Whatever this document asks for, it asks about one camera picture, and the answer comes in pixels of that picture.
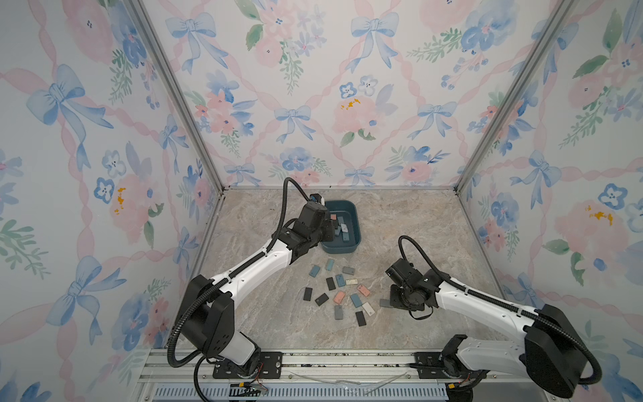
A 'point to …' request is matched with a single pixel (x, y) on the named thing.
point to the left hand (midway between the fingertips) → (333, 224)
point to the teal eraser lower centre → (356, 300)
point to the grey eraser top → (348, 270)
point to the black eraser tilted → (321, 299)
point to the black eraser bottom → (360, 318)
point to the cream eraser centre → (352, 281)
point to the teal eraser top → (330, 265)
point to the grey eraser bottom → (338, 310)
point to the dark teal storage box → (348, 209)
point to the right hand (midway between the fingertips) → (396, 300)
